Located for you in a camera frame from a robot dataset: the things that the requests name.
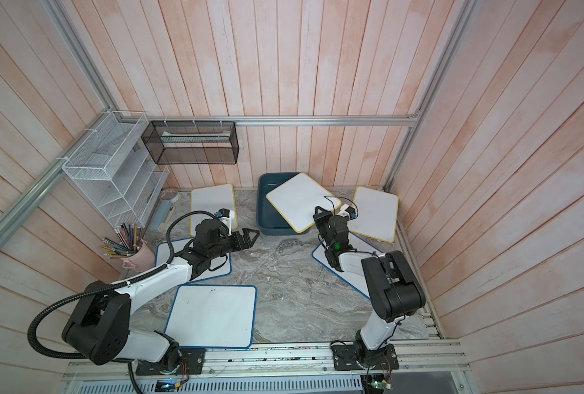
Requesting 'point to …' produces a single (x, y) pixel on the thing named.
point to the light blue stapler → (161, 211)
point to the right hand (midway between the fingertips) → (313, 204)
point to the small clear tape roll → (170, 194)
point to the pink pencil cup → (137, 263)
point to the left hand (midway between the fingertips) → (252, 237)
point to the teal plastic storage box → (269, 221)
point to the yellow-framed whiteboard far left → (211, 199)
